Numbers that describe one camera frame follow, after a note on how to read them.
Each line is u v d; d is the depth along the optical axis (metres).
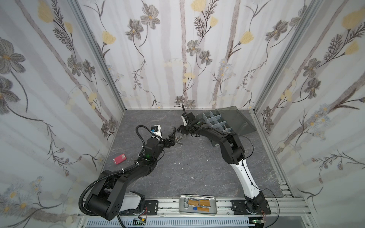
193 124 0.82
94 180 0.42
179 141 1.00
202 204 0.75
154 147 0.65
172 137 0.77
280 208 0.74
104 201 0.42
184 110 0.93
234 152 0.61
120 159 0.92
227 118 1.19
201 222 0.70
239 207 0.73
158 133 0.75
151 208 0.73
